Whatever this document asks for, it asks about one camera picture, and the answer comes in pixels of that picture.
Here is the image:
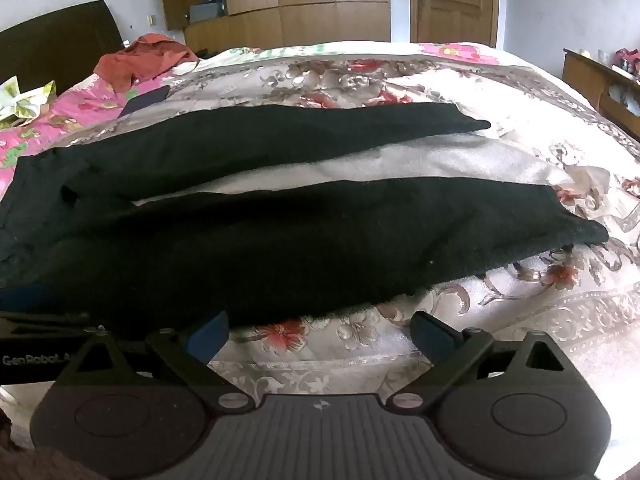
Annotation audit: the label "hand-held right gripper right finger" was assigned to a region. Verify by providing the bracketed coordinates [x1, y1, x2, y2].
[387, 310, 576, 411]

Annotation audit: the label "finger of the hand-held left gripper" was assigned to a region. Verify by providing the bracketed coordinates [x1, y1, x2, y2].
[0, 285, 92, 327]

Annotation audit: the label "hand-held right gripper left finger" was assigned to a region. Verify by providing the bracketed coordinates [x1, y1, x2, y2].
[52, 310, 258, 414]

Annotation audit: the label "black pants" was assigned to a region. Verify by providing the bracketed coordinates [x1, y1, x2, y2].
[0, 102, 610, 341]

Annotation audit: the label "green and white floral cloth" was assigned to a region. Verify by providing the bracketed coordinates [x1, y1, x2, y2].
[0, 76, 57, 130]

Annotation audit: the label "pink printed bed sheet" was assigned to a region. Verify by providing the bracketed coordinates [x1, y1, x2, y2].
[0, 41, 501, 201]

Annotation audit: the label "dark flat phone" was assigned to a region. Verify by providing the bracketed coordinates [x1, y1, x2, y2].
[121, 85, 172, 117]

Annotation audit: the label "white floral bed cover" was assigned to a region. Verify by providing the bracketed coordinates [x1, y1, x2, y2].
[0, 41, 640, 441]

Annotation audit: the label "dark wooden headboard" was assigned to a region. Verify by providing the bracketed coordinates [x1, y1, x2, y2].
[0, 0, 123, 97]

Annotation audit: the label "red-orange garment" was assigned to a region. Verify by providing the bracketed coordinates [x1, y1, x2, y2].
[93, 33, 201, 93]

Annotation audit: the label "wooden side desk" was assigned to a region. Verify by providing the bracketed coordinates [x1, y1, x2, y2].
[562, 48, 640, 141]

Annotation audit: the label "grey box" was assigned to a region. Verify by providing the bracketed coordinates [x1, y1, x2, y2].
[189, 1, 227, 22]

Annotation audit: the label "brown wooden door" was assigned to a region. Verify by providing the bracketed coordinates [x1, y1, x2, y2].
[409, 0, 501, 47]

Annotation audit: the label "brown wooden wardrobe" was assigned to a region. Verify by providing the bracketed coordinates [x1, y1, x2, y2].
[158, 0, 392, 52]

